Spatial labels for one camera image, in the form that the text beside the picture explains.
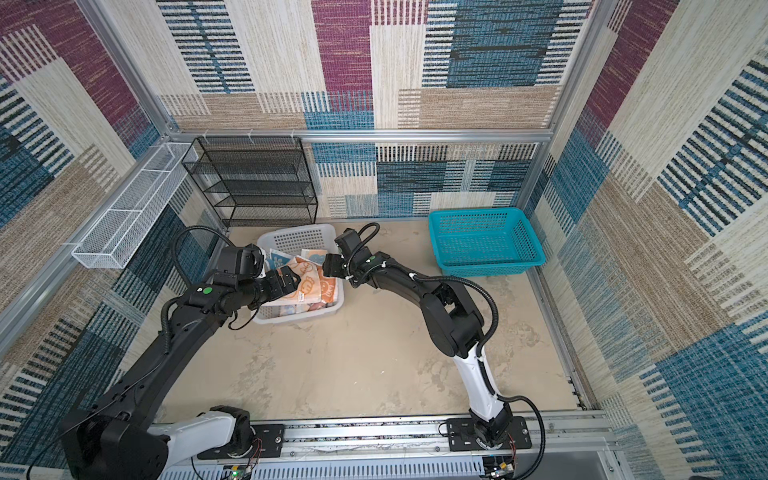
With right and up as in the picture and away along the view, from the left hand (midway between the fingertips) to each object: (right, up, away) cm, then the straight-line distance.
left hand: (288, 279), depth 79 cm
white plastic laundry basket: (-7, +12, +26) cm, 29 cm away
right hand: (+9, +1, +14) cm, 17 cm away
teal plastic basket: (+63, +10, +36) cm, 73 cm away
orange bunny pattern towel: (+4, -3, +12) cm, 13 cm away
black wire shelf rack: (-21, +33, +29) cm, 49 cm away
